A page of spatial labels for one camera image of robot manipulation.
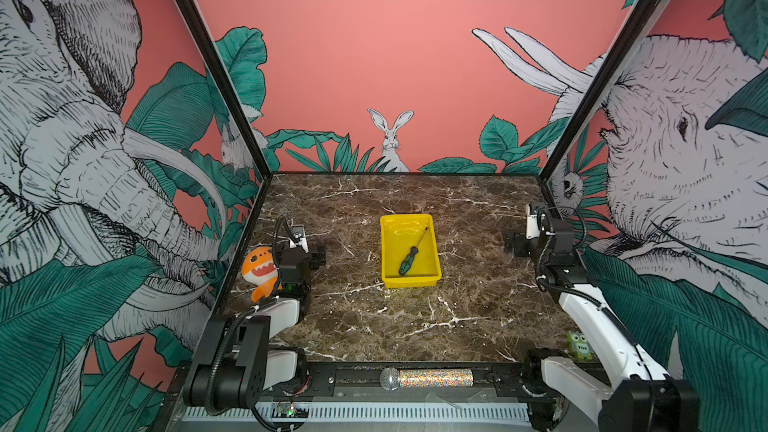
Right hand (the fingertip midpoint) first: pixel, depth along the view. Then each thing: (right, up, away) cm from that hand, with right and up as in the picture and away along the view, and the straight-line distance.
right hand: (524, 223), depth 82 cm
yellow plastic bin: (-31, -10, +16) cm, 36 cm away
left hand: (-65, -4, +6) cm, 65 cm away
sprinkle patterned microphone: (-37, -37, -11) cm, 53 cm away
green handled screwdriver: (-33, -15, +10) cm, 38 cm away
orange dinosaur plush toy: (-75, -13, +2) cm, 76 cm away
